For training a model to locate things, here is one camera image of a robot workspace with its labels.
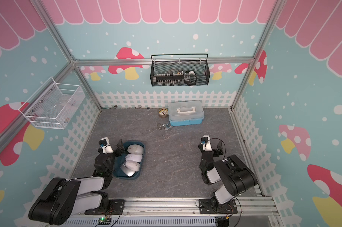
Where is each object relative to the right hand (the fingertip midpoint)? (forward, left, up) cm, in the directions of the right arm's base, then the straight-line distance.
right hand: (215, 140), depth 87 cm
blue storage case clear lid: (+24, +18, 0) cm, 30 cm away
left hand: (0, +61, +1) cm, 61 cm away
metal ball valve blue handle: (+18, +32, -9) cm, 38 cm away
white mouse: (-4, +50, -5) cm, 51 cm away
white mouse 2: (-13, +51, -7) cm, 53 cm away
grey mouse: (-7, +50, -9) cm, 51 cm away
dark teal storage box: (-15, +60, -10) cm, 63 cm away
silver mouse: (-15, +54, -12) cm, 57 cm away
